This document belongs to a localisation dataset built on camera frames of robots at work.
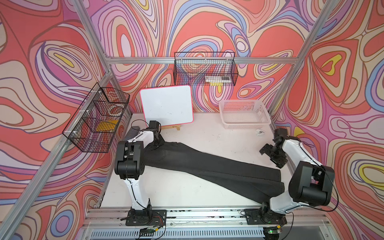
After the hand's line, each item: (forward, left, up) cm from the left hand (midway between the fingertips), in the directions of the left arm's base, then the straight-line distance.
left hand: (160, 143), depth 101 cm
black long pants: (-15, -29, -3) cm, 33 cm away
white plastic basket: (+28, -63, 0) cm, 69 cm away
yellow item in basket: (-10, +19, +31) cm, 37 cm away
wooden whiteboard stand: (+11, -6, +5) cm, 14 cm away
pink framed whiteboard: (+21, -5, +16) cm, 27 cm away
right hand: (-16, -68, +5) cm, 70 cm away
